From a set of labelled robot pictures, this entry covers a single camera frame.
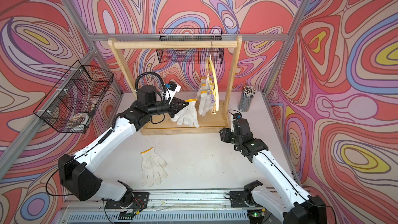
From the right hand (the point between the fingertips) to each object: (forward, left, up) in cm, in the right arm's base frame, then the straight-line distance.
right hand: (225, 135), depth 81 cm
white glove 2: (+15, +10, +10) cm, 20 cm away
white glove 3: (+26, +10, +8) cm, 29 cm away
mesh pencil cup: (+28, -18, +4) cm, 33 cm away
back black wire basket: (+52, +16, +17) cm, 57 cm away
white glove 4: (+31, +10, +13) cm, 35 cm away
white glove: (-11, +40, -13) cm, 43 cm away
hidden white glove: (+7, +19, +9) cm, 22 cm away
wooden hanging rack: (+18, +2, -13) cm, 22 cm away
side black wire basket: (+12, +78, +15) cm, 80 cm away
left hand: (+7, +18, +19) cm, 27 cm away
